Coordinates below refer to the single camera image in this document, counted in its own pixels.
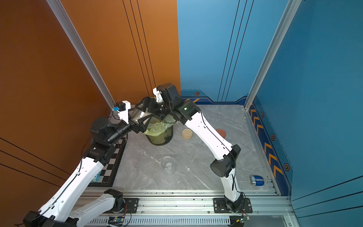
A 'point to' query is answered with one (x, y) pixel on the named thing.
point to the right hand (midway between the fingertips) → (142, 109)
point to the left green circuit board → (117, 221)
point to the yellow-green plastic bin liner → (157, 126)
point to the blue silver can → (256, 180)
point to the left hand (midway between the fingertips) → (145, 110)
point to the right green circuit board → (242, 220)
